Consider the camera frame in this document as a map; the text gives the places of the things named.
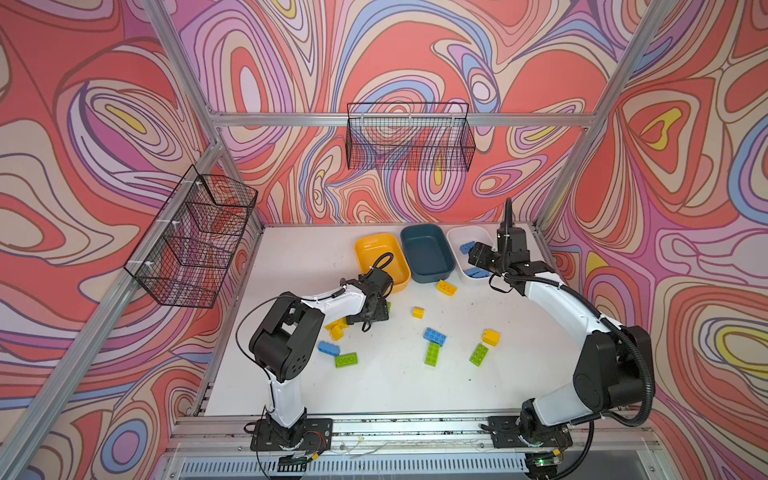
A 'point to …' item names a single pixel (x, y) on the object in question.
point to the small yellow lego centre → (418, 313)
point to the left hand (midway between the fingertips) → (376, 313)
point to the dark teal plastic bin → (429, 252)
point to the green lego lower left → (346, 360)
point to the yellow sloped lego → (446, 288)
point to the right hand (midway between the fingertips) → (480, 259)
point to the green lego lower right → (478, 355)
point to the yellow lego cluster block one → (336, 328)
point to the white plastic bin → (460, 235)
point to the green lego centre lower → (432, 354)
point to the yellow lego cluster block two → (336, 337)
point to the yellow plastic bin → (367, 249)
